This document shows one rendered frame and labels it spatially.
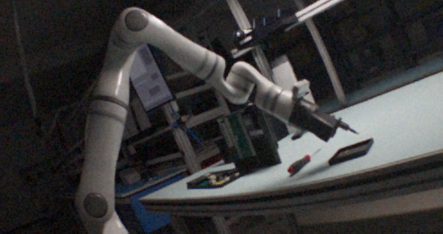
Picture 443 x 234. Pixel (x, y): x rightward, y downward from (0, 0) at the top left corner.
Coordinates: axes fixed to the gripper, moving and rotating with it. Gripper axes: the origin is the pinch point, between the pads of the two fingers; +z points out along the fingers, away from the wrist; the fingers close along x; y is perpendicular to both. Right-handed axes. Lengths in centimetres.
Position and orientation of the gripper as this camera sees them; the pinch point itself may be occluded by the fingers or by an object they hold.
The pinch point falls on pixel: (357, 133)
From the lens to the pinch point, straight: 77.9
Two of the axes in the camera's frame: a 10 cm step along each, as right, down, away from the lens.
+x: -5.7, 2.0, -8.0
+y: -2.5, 8.9, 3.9
